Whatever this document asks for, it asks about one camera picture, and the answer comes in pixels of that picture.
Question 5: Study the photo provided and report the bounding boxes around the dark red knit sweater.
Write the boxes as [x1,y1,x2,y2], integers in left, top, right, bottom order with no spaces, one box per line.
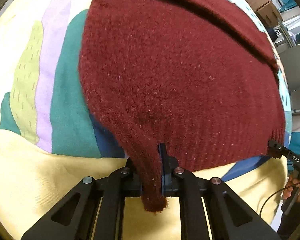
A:
[78,0,285,212]

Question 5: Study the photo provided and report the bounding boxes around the person right hand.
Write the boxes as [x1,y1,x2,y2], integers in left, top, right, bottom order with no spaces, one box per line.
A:
[283,175,300,203]

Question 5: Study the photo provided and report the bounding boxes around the yellow dinosaur bed cover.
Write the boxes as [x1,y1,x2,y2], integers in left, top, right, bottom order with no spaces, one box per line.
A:
[0,0,287,239]

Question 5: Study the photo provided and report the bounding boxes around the grey chair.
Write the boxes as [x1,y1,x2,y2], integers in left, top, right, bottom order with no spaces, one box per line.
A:
[279,44,300,92]

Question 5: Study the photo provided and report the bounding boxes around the glass desk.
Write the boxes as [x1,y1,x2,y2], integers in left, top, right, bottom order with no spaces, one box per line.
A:
[281,7,300,42]

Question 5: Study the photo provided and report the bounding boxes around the wooden drawer cabinet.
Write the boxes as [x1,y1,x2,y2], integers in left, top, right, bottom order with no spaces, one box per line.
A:
[245,0,282,28]

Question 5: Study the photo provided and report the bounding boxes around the black cable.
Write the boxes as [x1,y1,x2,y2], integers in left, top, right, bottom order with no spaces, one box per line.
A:
[259,183,297,218]

